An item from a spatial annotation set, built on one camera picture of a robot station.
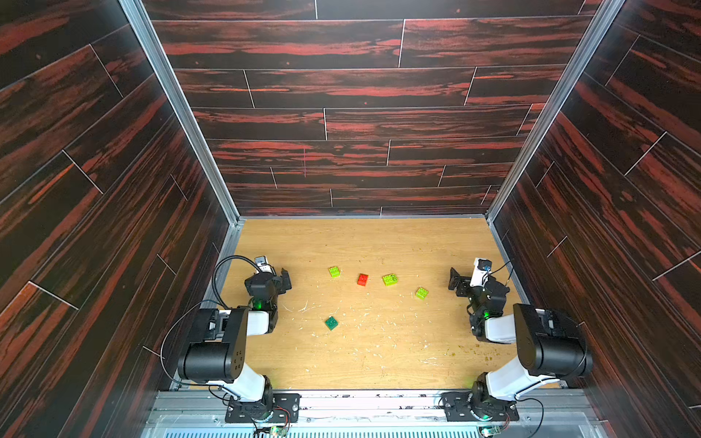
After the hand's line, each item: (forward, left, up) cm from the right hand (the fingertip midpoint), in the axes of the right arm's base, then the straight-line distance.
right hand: (472, 270), depth 93 cm
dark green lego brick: (-18, +48, -7) cm, 52 cm away
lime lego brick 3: (-6, +17, -7) cm, 19 cm away
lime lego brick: (+2, +49, -7) cm, 49 cm away
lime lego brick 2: (-1, +28, -7) cm, 29 cm away
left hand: (-3, +70, -1) cm, 70 cm away
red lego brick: (-1, +38, -6) cm, 38 cm away
